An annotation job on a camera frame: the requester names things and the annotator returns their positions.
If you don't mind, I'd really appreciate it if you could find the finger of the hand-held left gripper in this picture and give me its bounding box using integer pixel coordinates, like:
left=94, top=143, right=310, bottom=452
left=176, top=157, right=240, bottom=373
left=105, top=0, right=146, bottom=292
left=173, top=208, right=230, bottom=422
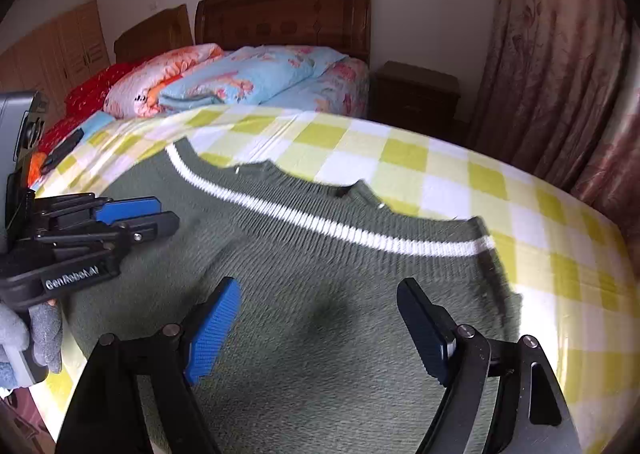
left=30, top=193, right=162, bottom=230
left=30, top=211, right=181, bottom=255

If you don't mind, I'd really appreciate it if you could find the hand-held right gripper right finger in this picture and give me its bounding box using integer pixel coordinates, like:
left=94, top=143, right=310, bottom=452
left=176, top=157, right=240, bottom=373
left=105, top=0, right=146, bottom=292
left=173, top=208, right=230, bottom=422
left=396, top=277, right=583, bottom=454

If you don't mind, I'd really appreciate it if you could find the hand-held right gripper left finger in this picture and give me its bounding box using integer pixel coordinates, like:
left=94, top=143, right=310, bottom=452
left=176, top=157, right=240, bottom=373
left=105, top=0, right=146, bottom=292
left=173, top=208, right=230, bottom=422
left=55, top=276, right=242, bottom=454

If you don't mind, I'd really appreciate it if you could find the green knitted sweater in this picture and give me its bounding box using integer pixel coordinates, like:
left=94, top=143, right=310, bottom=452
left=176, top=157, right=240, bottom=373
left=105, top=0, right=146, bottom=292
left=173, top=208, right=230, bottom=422
left=60, top=136, right=523, bottom=454

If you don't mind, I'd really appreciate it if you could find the person's left hand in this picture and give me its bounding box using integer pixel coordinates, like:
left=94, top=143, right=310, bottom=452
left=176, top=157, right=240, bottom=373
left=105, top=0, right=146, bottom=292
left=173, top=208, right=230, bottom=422
left=0, top=301, right=63, bottom=375

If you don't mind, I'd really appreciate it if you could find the black object on bed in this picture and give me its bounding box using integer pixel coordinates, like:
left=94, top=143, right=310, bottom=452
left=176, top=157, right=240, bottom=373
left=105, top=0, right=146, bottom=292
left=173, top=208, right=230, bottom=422
left=39, top=128, right=85, bottom=174

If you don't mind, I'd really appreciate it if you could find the light blue cloth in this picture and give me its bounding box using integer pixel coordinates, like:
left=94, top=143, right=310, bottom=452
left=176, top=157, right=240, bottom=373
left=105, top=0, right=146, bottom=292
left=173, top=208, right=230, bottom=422
left=82, top=111, right=116, bottom=135

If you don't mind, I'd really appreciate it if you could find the pink floral pillow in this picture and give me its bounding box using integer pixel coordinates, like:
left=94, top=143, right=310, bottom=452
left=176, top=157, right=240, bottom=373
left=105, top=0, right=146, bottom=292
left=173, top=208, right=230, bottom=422
left=103, top=44, right=226, bottom=119

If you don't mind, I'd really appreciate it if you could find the red dotted blanket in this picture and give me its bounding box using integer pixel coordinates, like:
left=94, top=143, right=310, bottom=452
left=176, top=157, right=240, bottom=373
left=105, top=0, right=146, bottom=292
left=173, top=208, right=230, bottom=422
left=37, top=61, right=146, bottom=155

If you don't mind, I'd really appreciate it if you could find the yellow checked bed sheet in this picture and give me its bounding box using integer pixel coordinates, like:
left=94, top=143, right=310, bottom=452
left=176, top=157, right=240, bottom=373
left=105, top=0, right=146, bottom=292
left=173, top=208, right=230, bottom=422
left=30, top=104, right=640, bottom=454

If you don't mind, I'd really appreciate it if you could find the light wooden wardrobe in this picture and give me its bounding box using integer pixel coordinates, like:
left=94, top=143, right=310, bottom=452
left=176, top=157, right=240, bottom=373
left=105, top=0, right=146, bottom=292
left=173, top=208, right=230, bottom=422
left=0, top=0, right=111, bottom=120

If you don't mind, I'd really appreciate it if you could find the small wooden headboard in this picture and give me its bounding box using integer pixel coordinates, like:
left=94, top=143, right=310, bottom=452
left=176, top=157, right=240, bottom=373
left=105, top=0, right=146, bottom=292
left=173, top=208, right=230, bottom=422
left=114, top=4, right=195, bottom=64

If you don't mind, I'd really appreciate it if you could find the blue floral quilt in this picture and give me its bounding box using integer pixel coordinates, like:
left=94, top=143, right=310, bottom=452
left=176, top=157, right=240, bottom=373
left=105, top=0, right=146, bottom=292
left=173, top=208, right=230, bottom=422
left=159, top=45, right=348, bottom=115

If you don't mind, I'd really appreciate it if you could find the dark wooden nightstand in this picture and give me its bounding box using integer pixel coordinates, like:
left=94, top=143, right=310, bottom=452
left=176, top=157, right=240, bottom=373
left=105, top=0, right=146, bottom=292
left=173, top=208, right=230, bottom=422
left=374, top=60, right=461, bottom=135

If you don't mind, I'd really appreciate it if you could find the large wooden headboard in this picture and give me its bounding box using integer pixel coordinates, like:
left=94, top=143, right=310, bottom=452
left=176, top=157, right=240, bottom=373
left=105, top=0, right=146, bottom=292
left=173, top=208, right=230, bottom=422
left=194, top=0, right=374, bottom=65

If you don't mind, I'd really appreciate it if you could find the pink floral curtain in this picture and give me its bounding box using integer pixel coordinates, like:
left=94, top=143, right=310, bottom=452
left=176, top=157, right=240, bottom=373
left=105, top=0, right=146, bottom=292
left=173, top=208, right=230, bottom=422
left=467, top=0, right=640, bottom=230

